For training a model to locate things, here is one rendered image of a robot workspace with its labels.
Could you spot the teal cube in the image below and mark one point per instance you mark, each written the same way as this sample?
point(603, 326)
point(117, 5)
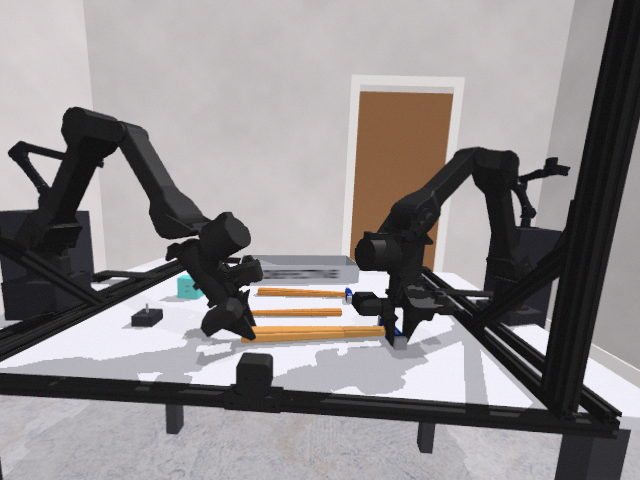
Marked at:
point(185, 289)

